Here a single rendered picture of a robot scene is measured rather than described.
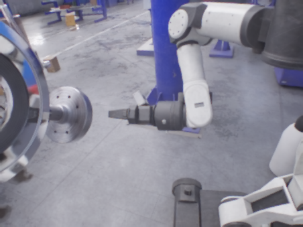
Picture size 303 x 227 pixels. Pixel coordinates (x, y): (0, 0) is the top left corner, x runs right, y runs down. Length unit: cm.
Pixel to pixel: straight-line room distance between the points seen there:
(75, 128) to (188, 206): 81
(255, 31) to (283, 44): 8
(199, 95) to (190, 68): 9
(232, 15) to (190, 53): 16
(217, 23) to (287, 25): 16
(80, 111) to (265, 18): 57
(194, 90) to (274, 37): 22
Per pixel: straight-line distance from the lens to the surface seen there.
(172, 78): 186
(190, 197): 123
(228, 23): 50
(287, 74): 292
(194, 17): 55
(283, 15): 44
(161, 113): 54
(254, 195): 106
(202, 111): 51
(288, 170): 168
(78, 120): 69
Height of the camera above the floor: 127
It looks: 36 degrees down
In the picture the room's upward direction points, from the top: 5 degrees counter-clockwise
